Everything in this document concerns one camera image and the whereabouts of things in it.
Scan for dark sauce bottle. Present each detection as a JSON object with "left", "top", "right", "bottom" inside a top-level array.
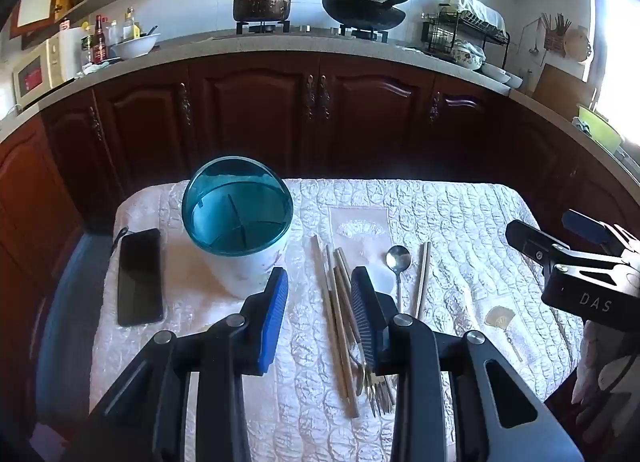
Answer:
[{"left": 92, "top": 15, "right": 110, "bottom": 64}]

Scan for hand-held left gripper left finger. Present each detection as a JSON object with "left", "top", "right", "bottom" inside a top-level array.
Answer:
[{"left": 60, "top": 266, "right": 290, "bottom": 462}]

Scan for black gas stove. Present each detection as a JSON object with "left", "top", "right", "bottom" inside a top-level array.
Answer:
[{"left": 235, "top": 20, "right": 397, "bottom": 43}]

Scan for person's right hand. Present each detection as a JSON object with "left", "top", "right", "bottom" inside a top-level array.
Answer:
[{"left": 572, "top": 319, "right": 640, "bottom": 410}]

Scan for blue grey chair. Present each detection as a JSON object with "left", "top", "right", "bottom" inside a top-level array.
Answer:
[{"left": 34, "top": 231, "right": 118, "bottom": 435}]

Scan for floral ceramic bowl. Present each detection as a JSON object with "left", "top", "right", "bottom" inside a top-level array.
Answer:
[{"left": 452, "top": 41, "right": 486, "bottom": 70}]

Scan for black wok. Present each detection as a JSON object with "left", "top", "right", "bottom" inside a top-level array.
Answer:
[{"left": 321, "top": 0, "right": 416, "bottom": 29}]

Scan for teal lidded white utensil holder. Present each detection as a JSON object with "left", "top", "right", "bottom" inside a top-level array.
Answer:
[{"left": 181, "top": 156, "right": 293, "bottom": 299}]

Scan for light wooden chopstick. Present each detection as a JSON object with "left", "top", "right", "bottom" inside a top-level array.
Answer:
[
  {"left": 413, "top": 241, "right": 432, "bottom": 320},
  {"left": 311, "top": 235, "right": 352, "bottom": 399},
  {"left": 325, "top": 243, "right": 361, "bottom": 418}
]

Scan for dark cooking pot with lid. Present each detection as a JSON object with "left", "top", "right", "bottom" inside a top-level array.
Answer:
[{"left": 228, "top": 0, "right": 299, "bottom": 23}]

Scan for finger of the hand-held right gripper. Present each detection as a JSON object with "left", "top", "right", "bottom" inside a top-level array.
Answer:
[
  {"left": 561, "top": 209, "right": 640, "bottom": 257},
  {"left": 505, "top": 219, "right": 626, "bottom": 283}
]

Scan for cream microwave oven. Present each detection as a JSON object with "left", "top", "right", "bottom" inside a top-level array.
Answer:
[{"left": 12, "top": 50, "right": 51, "bottom": 112}]

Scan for black wire dish rack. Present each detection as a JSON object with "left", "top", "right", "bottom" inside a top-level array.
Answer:
[{"left": 422, "top": 0, "right": 512, "bottom": 69}]

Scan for dark wooden kitchen cabinets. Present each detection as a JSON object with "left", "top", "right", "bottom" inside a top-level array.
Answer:
[{"left": 0, "top": 50, "right": 640, "bottom": 268}]

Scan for green plastic basin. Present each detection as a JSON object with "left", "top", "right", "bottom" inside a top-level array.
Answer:
[{"left": 577, "top": 103, "right": 624, "bottom": 151}]

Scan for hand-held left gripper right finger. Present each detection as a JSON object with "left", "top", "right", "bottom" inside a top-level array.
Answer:
[{"left": 350, "top": 266, "right": 586, "bottom": 462}]

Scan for dark brown chopstick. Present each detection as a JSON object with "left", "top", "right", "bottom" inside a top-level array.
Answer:
[
  {"left": 335, "top": 247, "right": 355, "bottom": 283},
  {"left": 333, "top": 266, "right": 362, "bottom": 345}
]

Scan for large white bowl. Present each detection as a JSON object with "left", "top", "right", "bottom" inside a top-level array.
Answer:
[{"left": 109, "top": 33, "right": 162, "bottom": 61}]

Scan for small white bowl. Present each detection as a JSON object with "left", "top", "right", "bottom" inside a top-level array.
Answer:
[{"left": 481, "top": 62, "right": 524, "bottom": 89}]

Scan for brown cutting board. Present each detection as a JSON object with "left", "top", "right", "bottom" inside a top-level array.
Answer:
[{"left": 531, "top": 63, "right": 597, "bottom": 109}]

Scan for silver metal spoon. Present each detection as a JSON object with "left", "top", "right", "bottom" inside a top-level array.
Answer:
[{"left": 385, "top": 245, "right": 412, "bottom": 315}]

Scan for wall chopstick holder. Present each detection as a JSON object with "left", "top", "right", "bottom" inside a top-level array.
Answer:
[{"left": 541, "top": 12, "right": 574, "bottom": 56}]

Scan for round wooden board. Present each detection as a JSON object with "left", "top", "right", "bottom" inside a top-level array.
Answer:
[{"left": 565, "top": 26, "right": 594, "bottom": 63}]

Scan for black smartphone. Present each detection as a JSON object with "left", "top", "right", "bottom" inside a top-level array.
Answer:
[{"left": 116, "top": 228, "right": 165, "bottom": 328}]

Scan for white quilted tablecloth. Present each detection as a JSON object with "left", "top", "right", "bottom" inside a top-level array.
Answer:
[{"left": 90, "top": 177, "right": 586, "bottom": 462}]

